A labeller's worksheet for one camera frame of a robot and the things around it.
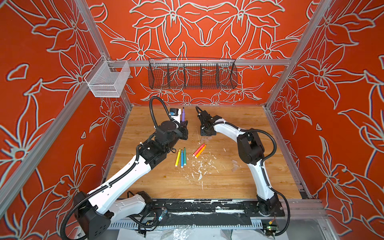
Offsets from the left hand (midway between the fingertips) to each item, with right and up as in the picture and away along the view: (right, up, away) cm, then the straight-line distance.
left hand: (185, 119), depth 70 cm
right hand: (+11, -8, +32) cm, 35 cm away
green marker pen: (-1, -23, +20) cm, 30 cm away
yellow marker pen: (-5, -23, +20) cm, 31 cm away
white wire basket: (-51, +26, +24) cm, 62 cm away
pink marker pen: (+8, -19, +25) cm, 32 cm away
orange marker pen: (+9, -20, +23) cm, 32 cm away
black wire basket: (+4, +31, +28) cm, 42 cm away
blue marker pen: (-3, -24, +20) cm, 32 cm away
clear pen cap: (+29, -29, +16) cm, 44 cm away
